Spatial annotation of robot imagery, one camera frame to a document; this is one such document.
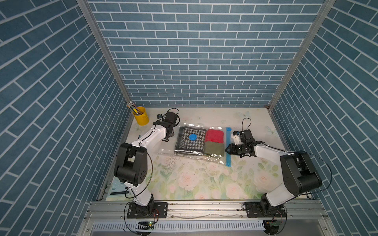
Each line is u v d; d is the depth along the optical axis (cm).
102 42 83
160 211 74
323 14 73
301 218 73
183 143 95
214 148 94
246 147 71
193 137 97
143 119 104
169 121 74
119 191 74
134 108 102
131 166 47
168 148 94
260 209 73
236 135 87
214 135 101
